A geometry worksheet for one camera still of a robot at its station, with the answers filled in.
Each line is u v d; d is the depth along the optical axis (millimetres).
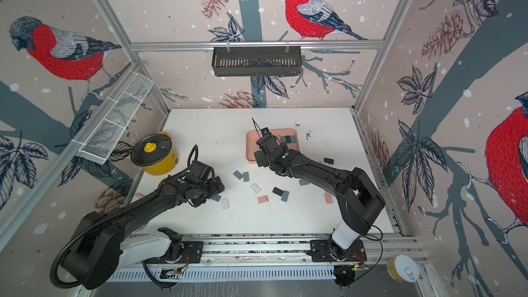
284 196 878
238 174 947
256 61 1063
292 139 1063
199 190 714
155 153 886
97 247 406
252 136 1076
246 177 928
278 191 889
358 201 443
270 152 657
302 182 904
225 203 856
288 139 1068
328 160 978
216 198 860
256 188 896
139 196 890
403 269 661
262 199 858
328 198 875
